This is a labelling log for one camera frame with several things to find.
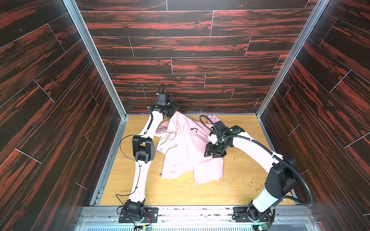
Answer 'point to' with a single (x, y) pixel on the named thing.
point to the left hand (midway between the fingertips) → (179, 107)
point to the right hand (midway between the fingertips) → (210, 154)
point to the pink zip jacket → (182, 146)
